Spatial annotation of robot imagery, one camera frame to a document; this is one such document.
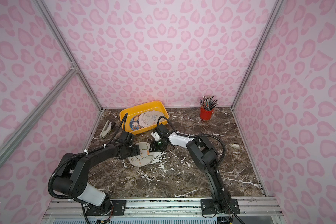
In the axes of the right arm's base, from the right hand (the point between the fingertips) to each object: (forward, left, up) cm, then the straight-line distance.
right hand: (153, 150), depth 94 cm
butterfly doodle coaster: (+27, +5, +1) cm, 28 cm away
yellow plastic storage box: (+38, +4, +4) cm, 38 cm away
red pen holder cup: (+30, -39, +1) cm, 49 cm away
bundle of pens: (+31, -38, +13) cm, 51 cm away
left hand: (-1, +11, -1) cm, 11 cm away
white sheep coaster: (-5, +5, -2) cm, 7 cm away
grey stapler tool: (+16, +37, +1) cm, 40 cm away
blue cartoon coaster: (+22, +17, +1) cm, 28 cm away
